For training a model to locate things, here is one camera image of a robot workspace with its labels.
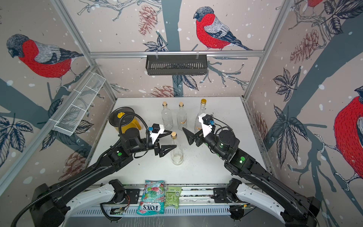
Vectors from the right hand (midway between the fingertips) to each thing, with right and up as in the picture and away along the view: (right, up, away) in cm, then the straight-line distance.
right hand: (192, 121), depth 63 cm
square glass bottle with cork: (-16, +1, +26) cm, 30 cm away
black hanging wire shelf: (-11, +40, +43) cm, 60 cm away
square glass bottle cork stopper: (-6, 0, +23) cm, 24 cm away
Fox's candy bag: (-20, -41, +7) cm, 46 cm away
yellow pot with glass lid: (-41, -3, +29) cm, 50 cm away
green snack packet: (-10, -40, +10) cm, 42 cm away
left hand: (-9, -8, +2) cm, 12 cm away
